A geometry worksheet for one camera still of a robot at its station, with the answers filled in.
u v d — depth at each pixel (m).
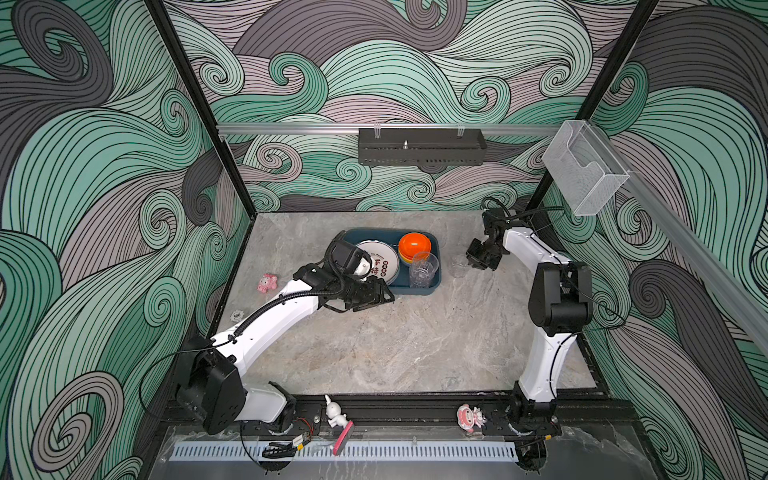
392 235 1.01
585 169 0.78
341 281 0.58
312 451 0.70
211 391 0.40
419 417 0.75
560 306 0.53
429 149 0.95
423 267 0.95
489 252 0.81
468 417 0.71
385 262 1.01
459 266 1.01
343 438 0.67
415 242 1.02
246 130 0.95
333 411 0.71
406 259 0.98
